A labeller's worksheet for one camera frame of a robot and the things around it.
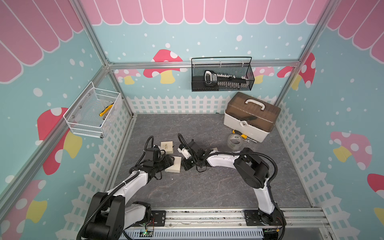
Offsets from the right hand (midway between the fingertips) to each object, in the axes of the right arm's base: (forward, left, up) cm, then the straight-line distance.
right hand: (181, 164), depth 91 cm
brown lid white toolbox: (+24, -44, +16) cm, 53 cm away
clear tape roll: (+17, -36, -1) cm, 40 cm away
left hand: (0, +6, +3) cm, 6 cm away
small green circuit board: (-35, +15, -4) cm, 38 cm away
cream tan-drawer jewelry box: (-3, +2, +3) cm, 5 cm away
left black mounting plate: (-29, +10, -2) cm, 30 cm away
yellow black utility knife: (+13, +37, +32) cm, 50 cm away
